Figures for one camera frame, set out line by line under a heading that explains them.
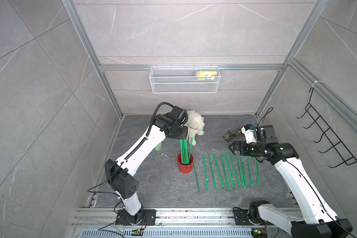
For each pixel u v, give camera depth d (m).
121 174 0.42
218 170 0.90
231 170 0.90
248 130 0.66
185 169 0.83
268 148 0.51
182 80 1.01
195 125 0.92
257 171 0.89
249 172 0.89
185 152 0.84
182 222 0.73
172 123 0.53
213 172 0.88
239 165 0.92
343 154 0.61
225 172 0.89
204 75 0.86
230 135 1.04
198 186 0.84
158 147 0.96
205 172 0.88
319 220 0.37
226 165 0.92
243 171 0.90
